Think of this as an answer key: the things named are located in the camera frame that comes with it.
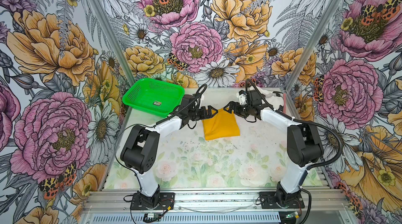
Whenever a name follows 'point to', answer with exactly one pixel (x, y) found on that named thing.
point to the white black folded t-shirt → (271, 96)
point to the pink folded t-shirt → (284, 103)
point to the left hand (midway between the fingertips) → (212, 116)
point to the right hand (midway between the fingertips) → (229, 113)
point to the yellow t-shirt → (222, 124)
